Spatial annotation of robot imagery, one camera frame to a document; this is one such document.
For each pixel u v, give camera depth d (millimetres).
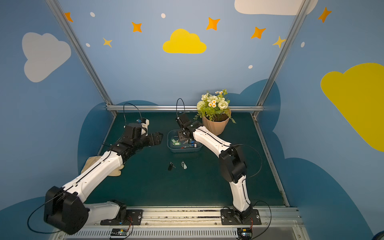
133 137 622
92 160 941
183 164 931
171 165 931
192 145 1032
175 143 1042
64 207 393
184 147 1013
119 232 718
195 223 743
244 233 725
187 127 677
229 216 749
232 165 517
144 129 641
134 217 740
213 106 783
